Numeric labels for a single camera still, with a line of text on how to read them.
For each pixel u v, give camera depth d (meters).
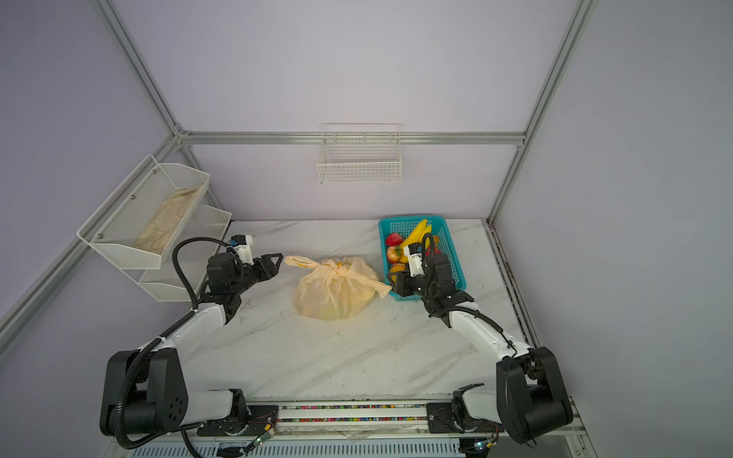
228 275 0.67
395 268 0.96
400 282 0.76
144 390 0.41
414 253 0.75
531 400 0.41
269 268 0.78
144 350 0.44
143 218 0.79
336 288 0.87
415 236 0.98
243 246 0.78
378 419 0.75
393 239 1.05
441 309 0.62
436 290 0.66
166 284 0.75
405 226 1.01
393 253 0.98
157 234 0.76
